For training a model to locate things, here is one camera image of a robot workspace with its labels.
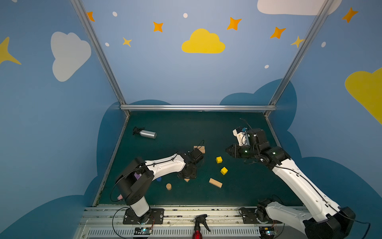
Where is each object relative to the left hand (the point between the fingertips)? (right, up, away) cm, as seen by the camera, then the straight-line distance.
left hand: (193, 177), depth 86 cm
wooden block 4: (+13, -3, -1) cm, 13 cm away
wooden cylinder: (-14, -4, -4) cm, 15 cm away
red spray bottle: (+2, -20, -18) cm, 27 cm away
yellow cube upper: (+16, +9, +7) cm, 20 cm away
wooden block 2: (+1, +16, +15) cm, 22 cm away
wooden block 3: (-4, -2, 0) cm, 4 cm away
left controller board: (-25, -21, -15) cm, 36 cm away
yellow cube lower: (+19, +3, +3) cm, 19 cm away
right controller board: (+36, -22, -14) cm, 45 cm away
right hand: (+18, +19, -11) cm, 28 cm away
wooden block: (+6, +14, +13) cm, 20 cm away
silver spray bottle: (-35, +25, +19) cm, 47 cm away
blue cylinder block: (-20, -1, 0) cm, 20 cm away
